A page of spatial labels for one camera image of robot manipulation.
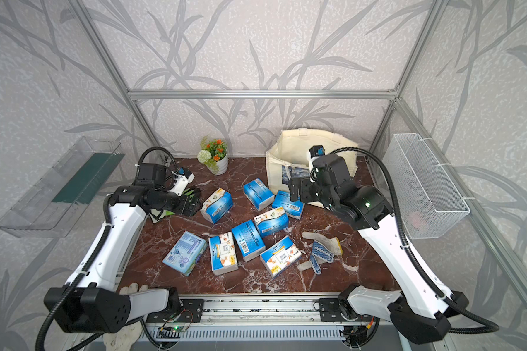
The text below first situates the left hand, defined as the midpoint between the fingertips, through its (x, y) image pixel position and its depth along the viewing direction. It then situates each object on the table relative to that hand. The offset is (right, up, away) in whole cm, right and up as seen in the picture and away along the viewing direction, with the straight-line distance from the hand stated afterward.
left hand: (191, 201), depth 77 cm
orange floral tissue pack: (+32, -20, +1) cm, 38 cm away
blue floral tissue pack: (+5, -4, +15) cm, 16 cm away
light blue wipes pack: (-3, -20, +4) cm, 20 cm away
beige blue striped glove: (+50, -20, +9) cm, 55 cm away
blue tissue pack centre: (+20, -16, +5) cm, 26 cm away
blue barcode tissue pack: (+22, +1, +19) cm, 29 cm away
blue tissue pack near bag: (+38, -5, +14) cm, 41 cm away
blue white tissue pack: (+29, -10, +10) cm, 32 cm away
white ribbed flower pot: (+3, +14, +29) cm, 33 cm away
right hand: (+38, +7, -12) cm, 41 cm away
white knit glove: (-17, -42, -10) cm, 47 cm away
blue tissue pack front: (+11, -20, +2) cm, 23 cm away
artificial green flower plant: (0, +22, +28) cm, 35 cm away
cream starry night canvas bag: (+36, +18, +24) cm, 47 cm away
